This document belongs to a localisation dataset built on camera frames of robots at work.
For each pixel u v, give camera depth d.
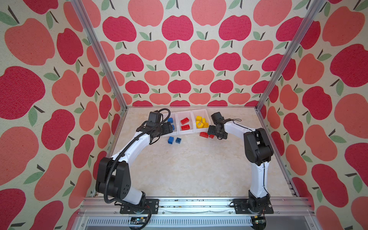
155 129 0.64
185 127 1.06
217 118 0.85
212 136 0.99
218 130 0.84
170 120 1.09
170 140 1.00
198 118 1.11
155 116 0.68
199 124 1.05
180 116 1.09
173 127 1.05
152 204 0.75
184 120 1.10
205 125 1.05
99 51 0.87
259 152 0.57
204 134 1.03
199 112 1.14
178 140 0.98
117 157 0.45
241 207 0.73
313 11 0.71
